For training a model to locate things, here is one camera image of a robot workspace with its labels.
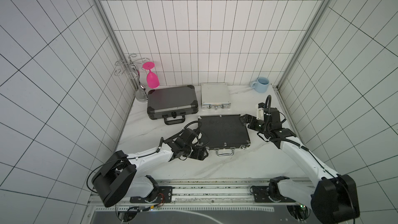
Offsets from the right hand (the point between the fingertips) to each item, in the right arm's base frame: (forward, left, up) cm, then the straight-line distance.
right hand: (245, 116), depth 85 cm
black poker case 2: (-7, +11, -8) cm, 15 cm away
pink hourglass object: (+24, +59, +5) cm, 64 cm away
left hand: (-20, +25, -11) cm, 34 cm away
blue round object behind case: (+36, -18, -10) cm, 41 cm away
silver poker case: (+22, +17, -8) cm, 28 cm away
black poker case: (+12, +45, -7) cm, 47 cm away
